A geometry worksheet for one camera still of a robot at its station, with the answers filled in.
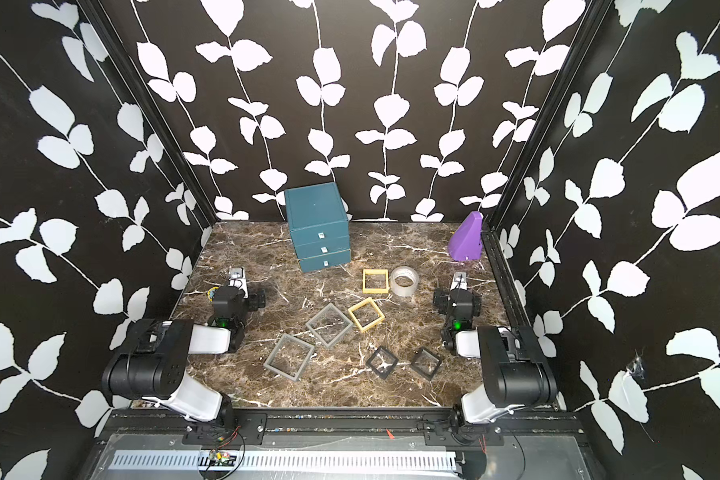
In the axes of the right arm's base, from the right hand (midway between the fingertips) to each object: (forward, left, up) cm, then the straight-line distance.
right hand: (455, 283), depth 94 cm
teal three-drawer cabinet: (+14, +44, +14) cm, 48 cm away
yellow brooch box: (+1, +26, -7) cm, 27 cm away
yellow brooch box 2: (-8, +29, -7) cm, 31 cm away
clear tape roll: (+5, +15, -7) cm, 18 cm away
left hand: (0, +68, +2) cm, 68 cm away
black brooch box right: (-23, +11, -8) cm, 26 cm away
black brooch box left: (-23, +24, -8) cm, 34 cm away
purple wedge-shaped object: (+16, -6, +2) cm, 17 cm away
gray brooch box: (-11, +40, -7) cm, 42 cm away
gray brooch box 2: (-24, +56, -5) cm, 62 cm away
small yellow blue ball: (-1, +81, -4) cm, 81 cm away
